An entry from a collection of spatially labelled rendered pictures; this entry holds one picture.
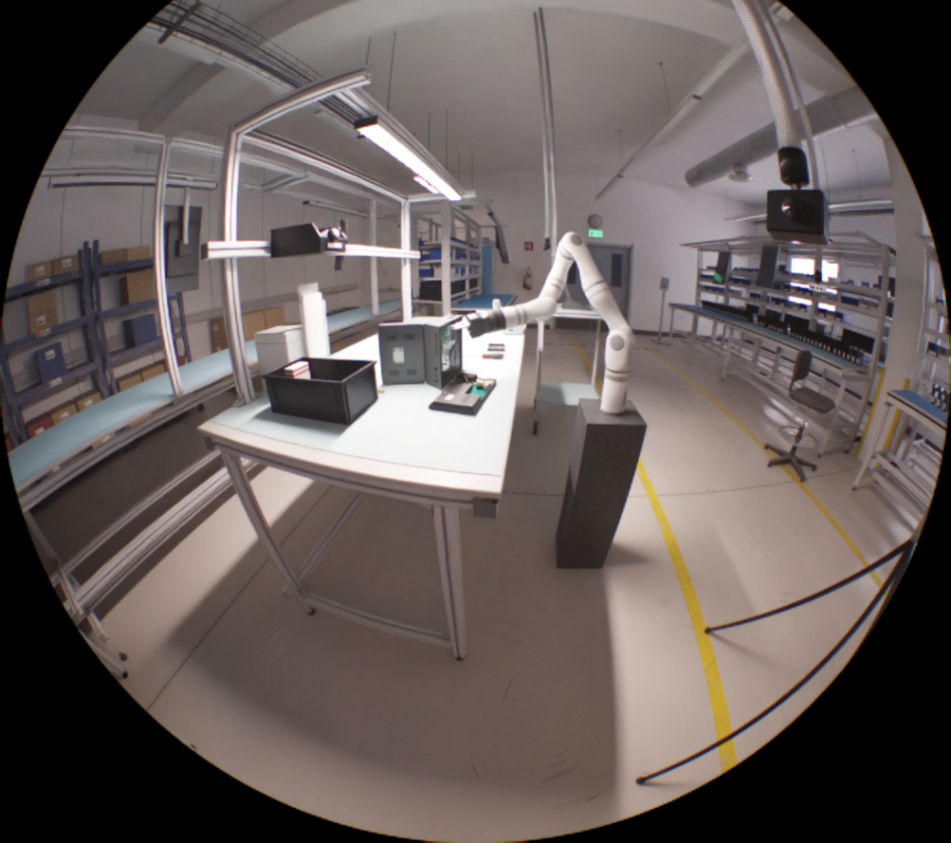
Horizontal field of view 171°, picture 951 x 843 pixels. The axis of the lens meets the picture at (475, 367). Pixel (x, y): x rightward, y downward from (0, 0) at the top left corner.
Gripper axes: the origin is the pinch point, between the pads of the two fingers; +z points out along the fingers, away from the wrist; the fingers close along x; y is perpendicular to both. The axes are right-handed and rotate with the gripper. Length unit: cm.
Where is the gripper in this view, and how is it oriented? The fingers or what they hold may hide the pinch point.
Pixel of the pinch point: (448, 328)
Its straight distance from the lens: 106.3
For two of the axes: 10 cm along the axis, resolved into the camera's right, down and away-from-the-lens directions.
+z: -9.4, 2.6, -2.1
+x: 0.9, 8.0, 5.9
